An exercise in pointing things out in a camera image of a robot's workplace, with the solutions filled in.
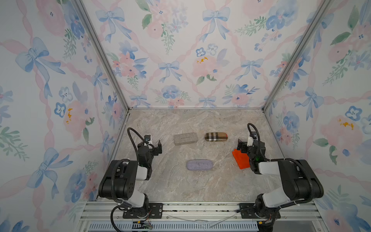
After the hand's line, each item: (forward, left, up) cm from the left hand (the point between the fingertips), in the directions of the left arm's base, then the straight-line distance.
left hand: (153, 140), depth 92 cm
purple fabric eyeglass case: (-14, -29, -4) cm, 33 cm away
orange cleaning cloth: (-9, -57, -7) cm, 58 cm away
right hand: (+2, -61, -1) cm, 61 cm away
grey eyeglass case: (+4, -20, -4) cm, 21 cm away
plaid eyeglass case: (+6, -42, -4) cm, 42 cm away
